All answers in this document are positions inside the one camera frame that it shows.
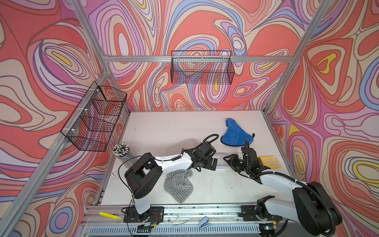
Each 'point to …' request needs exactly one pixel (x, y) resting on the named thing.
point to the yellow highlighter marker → (109, 215)
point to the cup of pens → (123, 152)
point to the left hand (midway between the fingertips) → (212, 164)
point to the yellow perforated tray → (271, 161)
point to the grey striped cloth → (178, 184)
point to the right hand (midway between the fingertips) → (225, 163)
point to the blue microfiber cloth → (235, 135)
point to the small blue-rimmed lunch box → (221, 163)
